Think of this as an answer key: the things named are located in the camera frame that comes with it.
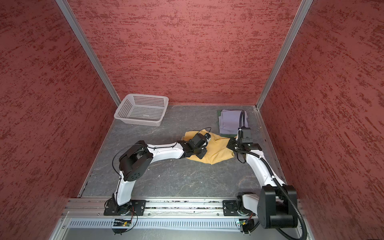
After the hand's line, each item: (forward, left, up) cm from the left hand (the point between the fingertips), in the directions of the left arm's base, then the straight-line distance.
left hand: (203, 151), depth 93 cm
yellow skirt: (+1, -9, 0) cm, 9 cm away
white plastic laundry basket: (+37, +45, -2) cm, 58 cm away
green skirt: (+13, -19, -1) cm, 23 cm away
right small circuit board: (-38, -21, -4) cm, 44 cm away
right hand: (0, -16, +7) cm, 17 cm away
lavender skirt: (+23, -19, +2) cm, 30 cm away
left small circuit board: (-37, +41, -4) cm, 56 cm away
